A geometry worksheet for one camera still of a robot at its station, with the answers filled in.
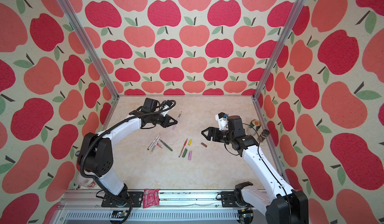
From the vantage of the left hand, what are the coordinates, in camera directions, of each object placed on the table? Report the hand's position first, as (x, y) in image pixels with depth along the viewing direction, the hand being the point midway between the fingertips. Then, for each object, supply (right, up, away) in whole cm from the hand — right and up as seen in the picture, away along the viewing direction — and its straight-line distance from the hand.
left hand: (178, 123), depth 87 cm
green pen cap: (+4, -19, +4) cm, 19 cm away
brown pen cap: (+16, -15, +7) cm, 23 cm away
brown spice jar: (+52, -8, +2) cm, 52 cm away
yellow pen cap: (+7, -13, +9) cm, 17 cm away
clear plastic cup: (-48, -31, -8) cm, 58 cm away
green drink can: (+48, -1, +4) cm, 48 cm away
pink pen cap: (+7, -20, +3) cm, 22 cm away
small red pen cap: (-13, -15, +7) cm, 21 cm away
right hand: (+18, -4, -8) cm, 20 cm away
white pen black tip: (-17, -13, +9) cm, 23 cm away
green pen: (-9, -14, +7) cm, 18 cm away
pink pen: (0, +2, 0) cm, 2 cm away
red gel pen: (+4, -15, +7) cm, 17 cm away
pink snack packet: (-13, -36, -13) cm, 41 cm away
